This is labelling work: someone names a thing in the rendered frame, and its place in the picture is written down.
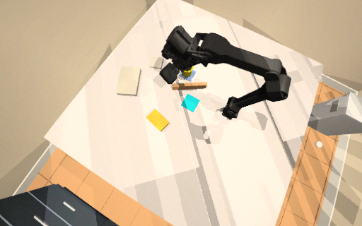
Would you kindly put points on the brown wooden plank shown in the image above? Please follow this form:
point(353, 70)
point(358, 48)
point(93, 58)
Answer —
point(184, 86)

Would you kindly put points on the yellow block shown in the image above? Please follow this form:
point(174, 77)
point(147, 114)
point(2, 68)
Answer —
point(158, 120)

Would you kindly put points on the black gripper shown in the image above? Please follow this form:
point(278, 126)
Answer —
point(170, 71)

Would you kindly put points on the beige flat block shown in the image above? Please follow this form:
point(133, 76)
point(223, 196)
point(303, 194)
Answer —
point(128, 82)

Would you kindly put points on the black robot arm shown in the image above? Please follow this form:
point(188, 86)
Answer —
point(216, 50)

